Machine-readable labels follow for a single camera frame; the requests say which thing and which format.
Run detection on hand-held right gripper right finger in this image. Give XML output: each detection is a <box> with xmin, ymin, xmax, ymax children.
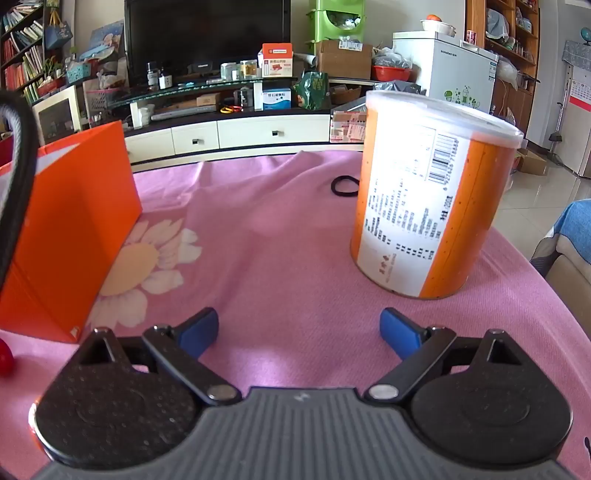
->
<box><xmin>362</xmin><ymin>308</ymin><xmax>527</xmax><ymax>407</ymax></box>

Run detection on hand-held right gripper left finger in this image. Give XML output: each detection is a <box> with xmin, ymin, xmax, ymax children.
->
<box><xmin>76</xmin><ymin>307</ymin><xmax>243</xmax><ymax>407</ymax></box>

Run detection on red round fruit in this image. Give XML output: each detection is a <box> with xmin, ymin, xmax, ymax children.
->
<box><xmin>0</xmin><ymin>339</ymin><xmax>15</xmax><ymax>377</ymax></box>

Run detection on pink floral tablecloth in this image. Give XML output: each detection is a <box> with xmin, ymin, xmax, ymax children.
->
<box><xmin>0</xmin><ymin>150</ymin><xmax>591</xmax><ymax>480</ymax></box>

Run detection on orange can with white label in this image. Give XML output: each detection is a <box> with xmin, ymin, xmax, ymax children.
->
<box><xmin>349</xmin><ymin>90</ymin><xmax>525</xmax><ymax>301</ymax></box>

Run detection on beige armchair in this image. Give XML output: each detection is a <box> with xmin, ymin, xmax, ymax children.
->
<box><xmin>530</xmin><ymin>226</ymin><xmax>591</xmax><ymax>306</ymax></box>

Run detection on white and black television stand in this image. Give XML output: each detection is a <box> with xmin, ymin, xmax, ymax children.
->
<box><xmin>32</xmin><ymin>76</ymin><xmax>370</xmax><ymax>174</ymax></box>

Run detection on blue cloth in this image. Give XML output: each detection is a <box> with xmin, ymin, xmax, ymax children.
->
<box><xmin>551</xmin><ymin>198</ymin><xmax>591</xmax><ymax>250</ymax></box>

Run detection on flat cardboard box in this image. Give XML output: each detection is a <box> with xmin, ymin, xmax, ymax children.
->
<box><xmin>516</xmin><ymin>148</ymin><xmax>548</xmax><ymax>176</ymax></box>

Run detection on blue and white box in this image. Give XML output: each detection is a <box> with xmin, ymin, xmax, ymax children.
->
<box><xmin>262</xmin><ymin>88</ymin><xmax>293</xmax><ymax>110</ymax></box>

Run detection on grey plastic bag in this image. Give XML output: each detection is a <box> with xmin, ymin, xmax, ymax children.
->
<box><xmin>373</xmin><ymin>80</ymin><xmax>421</xmax><ymax>96</ymax></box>

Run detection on green foil bag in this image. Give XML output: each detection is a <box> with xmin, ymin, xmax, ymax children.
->
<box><xmin>295</xmin><ymin>71</ymin><xmax>330</xmax><ymax>111</ymax></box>

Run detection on red plastic basin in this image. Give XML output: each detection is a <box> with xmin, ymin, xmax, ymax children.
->
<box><xmin>372</xmin><ymin>65</ymin><xmax>412</xmax><ymax>83</ymax></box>

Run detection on white chest freezer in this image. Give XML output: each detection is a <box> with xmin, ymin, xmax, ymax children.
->
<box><xmin>392</xmin><ymin>31</ymin><xmax>500</xmax><ymax>117</ymax></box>

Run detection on orange and white medicine box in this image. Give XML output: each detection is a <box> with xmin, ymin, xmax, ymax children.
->
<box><xmin>262</xmin><ymin>43</ymin><xmax>295</xmax><ymax>79</ymax></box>

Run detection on brown cardboard box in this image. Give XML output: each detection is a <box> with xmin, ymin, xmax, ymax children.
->
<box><xmin>319</xmin><ymin>40</ymin><xmax>374</xmax><ymax>80</ymax></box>

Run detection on black flat television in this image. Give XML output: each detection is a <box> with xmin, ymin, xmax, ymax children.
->
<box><xmin>124</xmin><ymin>0</ymin><xmax>291</xmax><ymax>88</ymax></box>

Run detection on green stacked storage bins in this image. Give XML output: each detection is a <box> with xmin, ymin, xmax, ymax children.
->
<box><xmin>307</xmin><ymin>0</ymin><xmax>366</xmax><ymax>56</ymax></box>

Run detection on white bowl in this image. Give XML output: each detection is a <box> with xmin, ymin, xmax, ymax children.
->
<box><xmin>420</xmin><ymin>18</ymin><xmax>458</xmax><ymax>38</ymax></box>

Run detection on dark bookshelf with books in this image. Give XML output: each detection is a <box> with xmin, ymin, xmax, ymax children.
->
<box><xmin>0</xmin><ymin>0</ymin><xmax>64</xmax><ymax>105</ymax></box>

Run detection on wooden display shelf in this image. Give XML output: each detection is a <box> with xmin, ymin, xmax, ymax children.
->
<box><xmin>465</xmin><ymin>0</ymin><xmax>541</xmax><ymax>121</ymax></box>

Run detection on blue gift bag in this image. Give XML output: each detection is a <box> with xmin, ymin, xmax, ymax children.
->
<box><xmin>45</xmin><ymin>20</ymin><xmax>74</xmax><ymax>49</ymax></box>

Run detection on black hair tie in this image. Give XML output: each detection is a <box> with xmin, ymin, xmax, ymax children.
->
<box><xmin>331</xmin><ymin>175</ymin><xmax>361</xmax><ymax>196</ymax></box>

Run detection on black cable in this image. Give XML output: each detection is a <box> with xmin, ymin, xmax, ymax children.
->
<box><xmin>0</xmin><ymin>90</ymin><xmax>38</xmax><ymax>289</ymax></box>

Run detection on wall calendar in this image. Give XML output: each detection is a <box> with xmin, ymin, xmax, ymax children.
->
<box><xmin>568</xmin><ymin>78</ymin><xmax>591</xmax><ymax>112</ymax></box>

